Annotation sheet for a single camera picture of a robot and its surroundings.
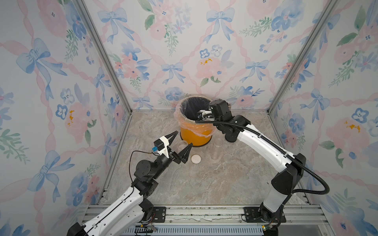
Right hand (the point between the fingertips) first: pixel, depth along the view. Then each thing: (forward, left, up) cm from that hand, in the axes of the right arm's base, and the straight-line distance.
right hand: (216, 103), depth 80 cm
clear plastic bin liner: (+5, +18, -11) cm, 21 cm away
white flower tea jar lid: (-18, +11, -31) cm, 37 cm away
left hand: (-25, +16, +3) cm, 30 cm away
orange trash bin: (-5, +10, -29) cm, 31 cm away
